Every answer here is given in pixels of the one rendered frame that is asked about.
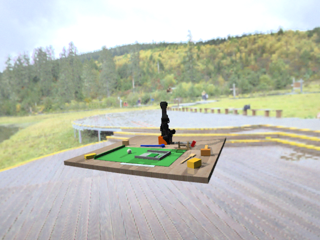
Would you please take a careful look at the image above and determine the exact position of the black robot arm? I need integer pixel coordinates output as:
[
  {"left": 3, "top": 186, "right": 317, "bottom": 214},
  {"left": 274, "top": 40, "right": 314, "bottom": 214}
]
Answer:
[{"left": 160, "top": 101, "right": 176, "bottom": 137}]

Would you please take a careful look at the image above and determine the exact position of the yellow cube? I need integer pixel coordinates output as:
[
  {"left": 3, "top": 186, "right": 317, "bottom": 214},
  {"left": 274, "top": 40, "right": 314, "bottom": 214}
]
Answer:
[{"left": 187, "top": 158, "right": 202, "bottom": 169}]

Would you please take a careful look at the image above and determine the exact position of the green putting mat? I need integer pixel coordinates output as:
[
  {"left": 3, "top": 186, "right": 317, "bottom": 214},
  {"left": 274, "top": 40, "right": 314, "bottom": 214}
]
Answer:
[{"left": 94, "top": 147, "right": 187, "bottom": 167}]

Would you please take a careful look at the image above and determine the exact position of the yellow flat block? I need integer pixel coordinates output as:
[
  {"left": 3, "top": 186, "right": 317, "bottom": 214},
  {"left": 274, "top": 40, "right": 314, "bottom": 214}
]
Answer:
[{"left": 84, "top": 153, "right": 97, "bottom": 160}]

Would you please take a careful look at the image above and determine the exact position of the small tan cube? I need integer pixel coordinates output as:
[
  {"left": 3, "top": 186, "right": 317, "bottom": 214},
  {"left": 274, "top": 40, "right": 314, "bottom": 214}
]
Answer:
[{"left": 122, "top": 140, "right": 129, "bottom": 146}]

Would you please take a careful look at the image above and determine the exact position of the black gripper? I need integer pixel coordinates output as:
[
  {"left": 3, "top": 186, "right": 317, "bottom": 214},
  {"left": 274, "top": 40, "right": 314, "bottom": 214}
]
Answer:
[{"left": 162, "top": 128, "right": 173, "bottom": 145}]

